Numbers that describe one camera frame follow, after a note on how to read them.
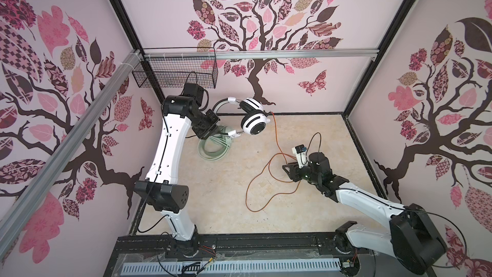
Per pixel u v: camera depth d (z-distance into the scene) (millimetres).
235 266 699
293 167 752
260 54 935
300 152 742
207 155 1012
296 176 755
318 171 657
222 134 726
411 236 409
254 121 647
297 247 738
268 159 1001
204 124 611
